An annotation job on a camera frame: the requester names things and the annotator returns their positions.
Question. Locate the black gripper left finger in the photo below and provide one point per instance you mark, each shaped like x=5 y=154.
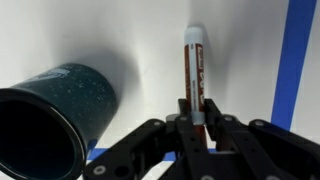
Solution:
x=140 y=146

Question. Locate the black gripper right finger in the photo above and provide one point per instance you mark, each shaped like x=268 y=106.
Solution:
x=273 y=150

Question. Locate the orange-capped dry erase marker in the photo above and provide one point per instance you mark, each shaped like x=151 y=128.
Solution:
x=195 y=73

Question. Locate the dark teal speckled mug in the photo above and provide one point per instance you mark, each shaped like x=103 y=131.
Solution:
x=80 y=100

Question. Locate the blue tape line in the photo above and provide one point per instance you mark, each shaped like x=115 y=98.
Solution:
x=293 y=66

